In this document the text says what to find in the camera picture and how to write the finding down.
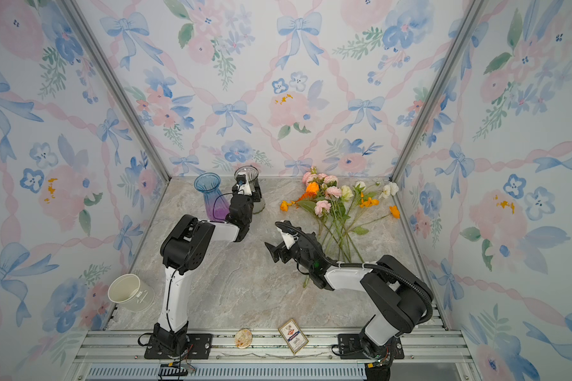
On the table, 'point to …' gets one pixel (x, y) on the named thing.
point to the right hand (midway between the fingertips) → (278, 234)
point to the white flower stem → (391, 188)
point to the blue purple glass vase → (216, 207)
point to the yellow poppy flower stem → (365, 202)
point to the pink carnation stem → (328, 206)
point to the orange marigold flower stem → (311, 190)
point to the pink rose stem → (322, 189)
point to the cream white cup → (130, 293)
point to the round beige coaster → (243, 338)
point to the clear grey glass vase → (253, 175)
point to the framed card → (294, 336)
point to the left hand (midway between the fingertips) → (252, 177)
